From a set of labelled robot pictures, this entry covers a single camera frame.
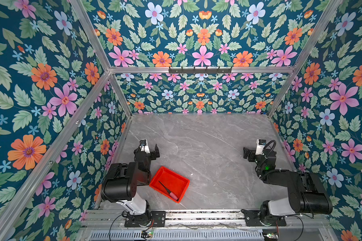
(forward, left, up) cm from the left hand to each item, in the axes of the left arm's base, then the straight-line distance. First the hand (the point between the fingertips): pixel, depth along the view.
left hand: (149, 144), depth 92 cm
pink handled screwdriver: (-29, -14, -7) cm, 33 cm away
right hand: (-7, -67, -1) cm, 67 cm away
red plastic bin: (-23, -12, -7) cm, 27 cm away
